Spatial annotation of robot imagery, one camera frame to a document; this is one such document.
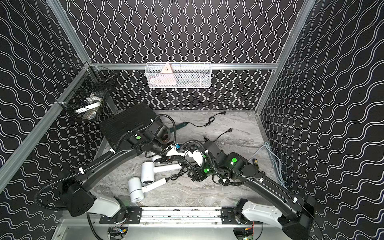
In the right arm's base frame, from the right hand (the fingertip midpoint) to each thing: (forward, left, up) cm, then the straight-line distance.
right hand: (191, 171), depth 69 cm
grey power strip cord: (+18, -55, -24) cm, 62 cm away
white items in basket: (+27, +51, +15) cm, 60 cm away
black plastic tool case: (+45, +46, -14) cm, 66 cm away
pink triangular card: (+51, +16, +16) cm, 56 cm away
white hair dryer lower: (-5, +28, -14) cm, 32 cm away
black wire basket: (+44, +67, +8) cm, 80 cm away
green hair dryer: (+40, +10, -15) cm, 44 cm away
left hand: (+7, +4, +4) cm, 8 cm away
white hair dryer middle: (+8, +25, -16) cm, 31 cm away
